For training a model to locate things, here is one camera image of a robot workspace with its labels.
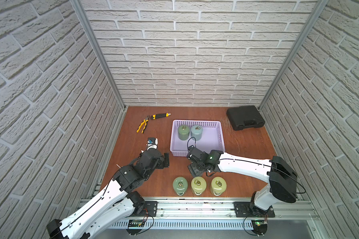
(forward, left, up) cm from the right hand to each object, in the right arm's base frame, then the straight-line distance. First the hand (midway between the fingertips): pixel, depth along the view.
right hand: (197, 166), depth 82 cm
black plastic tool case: (+36, -43, -1) cm, 56 cm away
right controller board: (-30, -27, -7) cm, 41 cm away
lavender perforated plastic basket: (+25, -9, -6) cm, 27 cm away
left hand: (+4, +18, +13) cm, 23 cm away
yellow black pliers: (+34, +38, -4) cm, 51 cm away
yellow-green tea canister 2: (-12, -9, +2) cm, 15 cm away
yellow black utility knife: (+45, +24, -5) cm, 51 cm away
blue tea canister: (+22, -2, +3) cm, 22 cm away
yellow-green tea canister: (-11, +1, +2) cm, 11 cm away
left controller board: (-24, +34, -8) cm, 42 cm away
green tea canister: (+23, +7, +2) cm, 24 cm away
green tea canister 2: (-10, +10, +4) cm, 15 cm away
